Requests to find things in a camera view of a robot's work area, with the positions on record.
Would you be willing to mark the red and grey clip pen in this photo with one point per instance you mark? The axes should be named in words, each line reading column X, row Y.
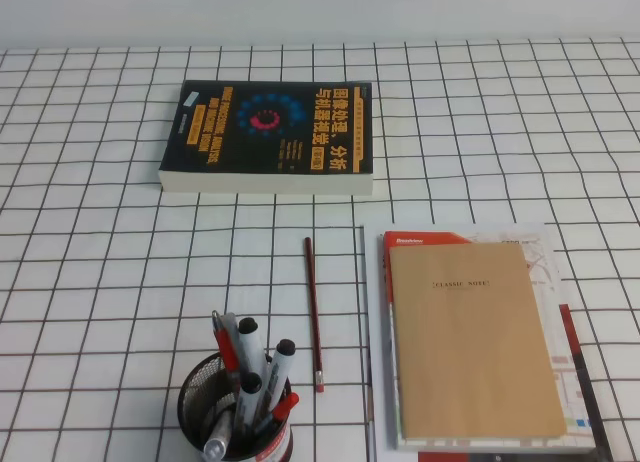
column 226, row 349

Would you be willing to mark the black mesh pen holder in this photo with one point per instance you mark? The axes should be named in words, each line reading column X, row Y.
column 198, row 410

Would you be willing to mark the silver metallic pen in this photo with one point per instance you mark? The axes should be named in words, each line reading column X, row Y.
column 216, row 446

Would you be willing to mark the red covered book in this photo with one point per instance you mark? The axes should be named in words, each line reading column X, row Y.
column 420, row 239

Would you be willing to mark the black textbook with yellow text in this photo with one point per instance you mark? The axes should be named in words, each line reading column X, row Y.
column 268, row 137

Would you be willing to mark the black capped white marker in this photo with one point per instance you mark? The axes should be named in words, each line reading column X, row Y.
column 277, row 375
column 247, row 403
column 254, row 355

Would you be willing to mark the dark red pencil with eraser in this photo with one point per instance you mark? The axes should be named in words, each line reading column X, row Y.
column 314, row 316

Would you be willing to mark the tan classic note notebook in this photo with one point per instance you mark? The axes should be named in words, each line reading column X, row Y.
column 472, row 359

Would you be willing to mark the white map printed book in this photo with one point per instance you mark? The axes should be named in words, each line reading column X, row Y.
column 585, row 439

